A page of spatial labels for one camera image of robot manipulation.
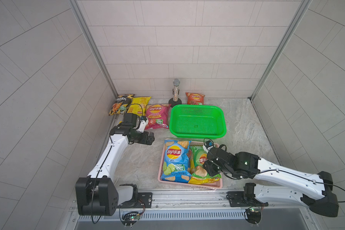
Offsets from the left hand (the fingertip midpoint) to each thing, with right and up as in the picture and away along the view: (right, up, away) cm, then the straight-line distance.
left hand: (148, 135), depth 82 cm
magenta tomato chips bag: (+3, +11, +13) cm, 17 cm away
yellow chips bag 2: (+27, -22, -10) cm, 36 cm away
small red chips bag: (+30, +23, +26) cm, 46 cm away
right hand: (+30, -14, -12) cm, 36 cm away
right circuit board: (+54, -37, -14) cm, 67 cm away
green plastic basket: (+31, +6, +20) cm, 37 cm away
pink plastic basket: (+37, -25, -7) cm, 45 cm away
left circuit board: (-5, -35, -17) cm, 40 cm away
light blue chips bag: (+16, -12, -10) cm, 22 cm away
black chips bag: (-25, +18, +20) cm, 36 cm away
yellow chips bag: (-12, +18, +22) cm, 31 cm away
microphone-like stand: (+15, +22, +25) cm, 36 cm away
